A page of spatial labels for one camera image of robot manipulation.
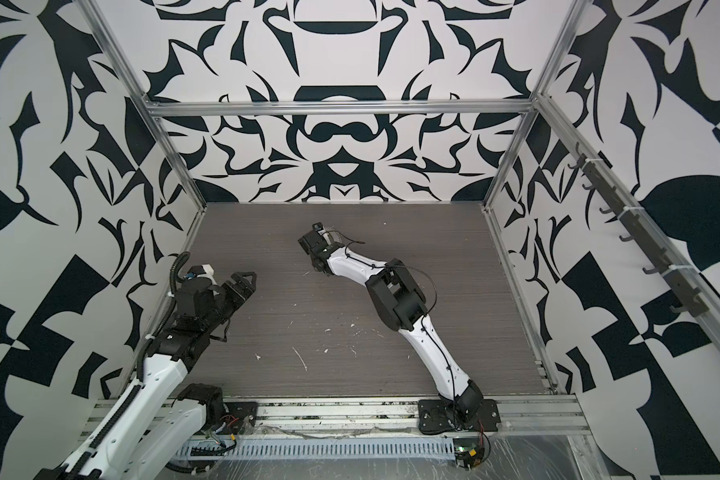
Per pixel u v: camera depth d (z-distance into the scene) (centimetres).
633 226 55
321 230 94
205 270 73
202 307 61
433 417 74
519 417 76
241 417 74
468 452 71
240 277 73
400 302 61
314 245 83
